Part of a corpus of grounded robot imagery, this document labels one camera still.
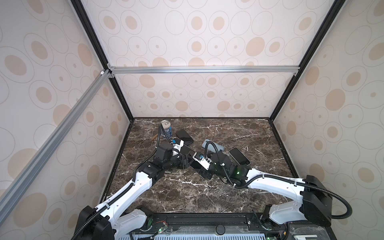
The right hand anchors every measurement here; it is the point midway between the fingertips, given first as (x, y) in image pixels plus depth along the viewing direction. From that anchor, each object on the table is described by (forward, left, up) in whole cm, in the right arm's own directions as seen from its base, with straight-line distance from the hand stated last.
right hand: (199, 162), depth 78 cm
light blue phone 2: (+12, -27, -16) cm, 33 cm away
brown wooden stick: (+28, +30, -13) cm, 43 cm away
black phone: (-6, +2, +9) cm, 11 cm away
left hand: (0, +2, +4) cm, 4 cm away
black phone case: (+30, +10, -16) cm, 35 cm away
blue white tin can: (+28, +20, -5) cm, 35 cm away
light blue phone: (+18, +8, -16) cm, 26 cm away
